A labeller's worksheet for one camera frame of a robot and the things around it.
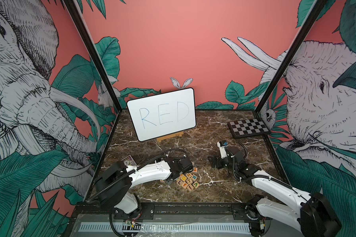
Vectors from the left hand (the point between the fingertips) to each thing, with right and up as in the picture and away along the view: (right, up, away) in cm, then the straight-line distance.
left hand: (177, 172), depth 85 cm
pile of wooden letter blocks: (+7, -4, -3) cm, 8 cm away
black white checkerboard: (+52, +25, +23) cm, 62 cm away
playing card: (-30, +5, +6) cm, 31 cm away
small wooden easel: (-5, +20, +14) cm, 25 cm away
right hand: (+21, +11, 0) cm, 23 cm away
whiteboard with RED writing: (-9, +34, +6) cm, 36 cm away
